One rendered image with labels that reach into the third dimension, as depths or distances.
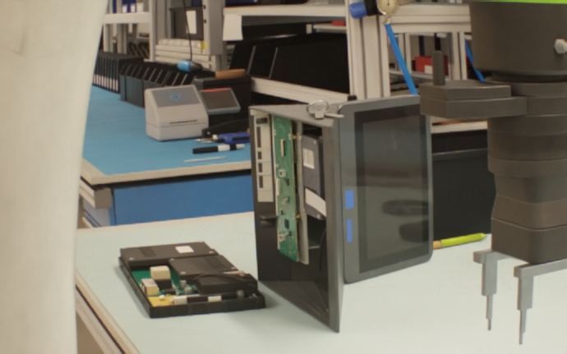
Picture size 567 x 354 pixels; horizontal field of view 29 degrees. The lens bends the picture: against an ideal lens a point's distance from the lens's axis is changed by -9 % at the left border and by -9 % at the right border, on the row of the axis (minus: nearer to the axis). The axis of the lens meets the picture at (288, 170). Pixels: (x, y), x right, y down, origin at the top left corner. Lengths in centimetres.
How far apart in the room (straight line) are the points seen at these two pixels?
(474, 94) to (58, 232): 36
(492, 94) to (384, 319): 46
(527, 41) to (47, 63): 40
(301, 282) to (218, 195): 150
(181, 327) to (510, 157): 50
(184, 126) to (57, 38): 280
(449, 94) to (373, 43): 207
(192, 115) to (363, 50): 66
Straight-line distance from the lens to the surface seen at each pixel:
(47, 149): 53
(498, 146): 84
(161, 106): 334
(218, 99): 341
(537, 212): 84
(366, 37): 285
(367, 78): 286
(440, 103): 80
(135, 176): 277
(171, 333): 119
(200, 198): 283
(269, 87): 341
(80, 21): 53
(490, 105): 80
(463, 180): 156
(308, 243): 131
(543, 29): 81
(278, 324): 121
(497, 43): 82
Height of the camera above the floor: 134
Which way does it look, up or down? 9 degrees down
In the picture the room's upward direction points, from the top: 3 degrees counter-clockwise
